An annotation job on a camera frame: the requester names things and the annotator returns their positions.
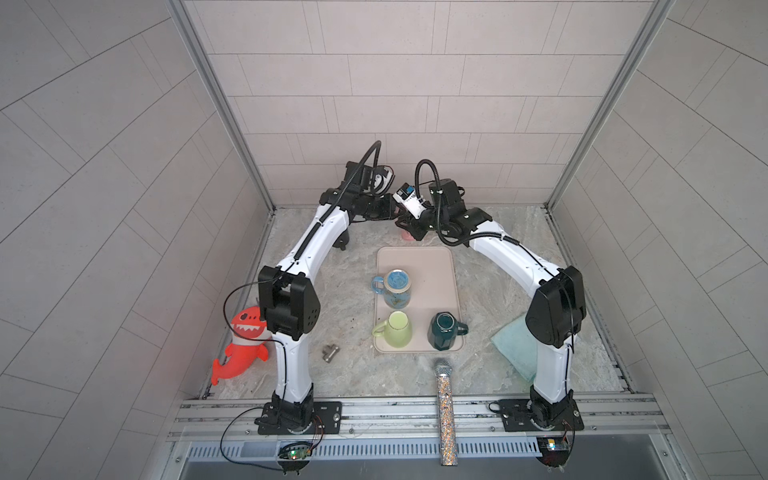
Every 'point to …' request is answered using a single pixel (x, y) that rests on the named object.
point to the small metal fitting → (329, 352)
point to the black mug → (342, 240)
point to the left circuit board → (296, 450)
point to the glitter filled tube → (446, 408)
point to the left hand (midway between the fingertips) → (410, 204)
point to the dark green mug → (443, 329)
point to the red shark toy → (248, 343)
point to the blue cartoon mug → (395, 287)
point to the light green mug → (396, 330)
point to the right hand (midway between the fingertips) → (399, 218)
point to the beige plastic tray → (434, 286)
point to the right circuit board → (553, 449)
